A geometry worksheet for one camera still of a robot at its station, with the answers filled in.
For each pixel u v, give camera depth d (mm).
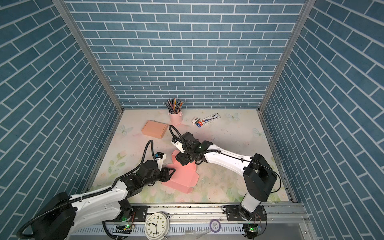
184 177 849
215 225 707
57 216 404
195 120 1113
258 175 444
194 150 629
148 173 643
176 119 1081
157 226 674
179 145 741
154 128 1058
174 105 1079
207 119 1125
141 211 742
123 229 718
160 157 754
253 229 705
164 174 734
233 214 736
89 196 479
